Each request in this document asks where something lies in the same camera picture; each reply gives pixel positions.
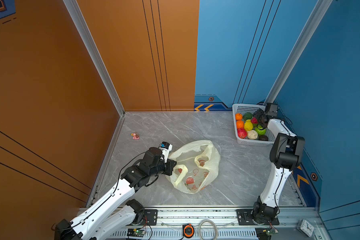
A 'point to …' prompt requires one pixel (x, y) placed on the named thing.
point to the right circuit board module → (265, 233)
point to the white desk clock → (306, 227)
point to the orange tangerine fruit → (240, 124)
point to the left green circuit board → (135, 232)
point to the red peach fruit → (254, 120)
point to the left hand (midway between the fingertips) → (177, 161)
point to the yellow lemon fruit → (248, 125)
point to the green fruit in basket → (247, 115)
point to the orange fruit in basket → (238, 116)
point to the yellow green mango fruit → (248, 121)
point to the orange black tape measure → (188, 230)
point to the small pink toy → (135, 136)
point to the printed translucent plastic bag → (197, 166)
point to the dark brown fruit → (263, 138)
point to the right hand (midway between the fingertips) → (256, 115)
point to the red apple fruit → (242, 133)
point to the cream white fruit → (252, 134)
